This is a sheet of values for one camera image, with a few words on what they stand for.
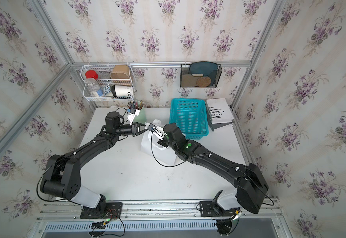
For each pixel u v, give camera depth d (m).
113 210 0.73
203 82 0.98
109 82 0.94
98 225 0.71
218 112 1.06
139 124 0.75
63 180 0.43
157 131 0.63
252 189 0.40
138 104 1.04
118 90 0.93
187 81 0.98
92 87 0.90
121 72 0.88
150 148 0.58
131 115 0.75
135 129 0.72
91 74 0.92
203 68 0.93
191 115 1.15
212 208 0.65
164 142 0.68
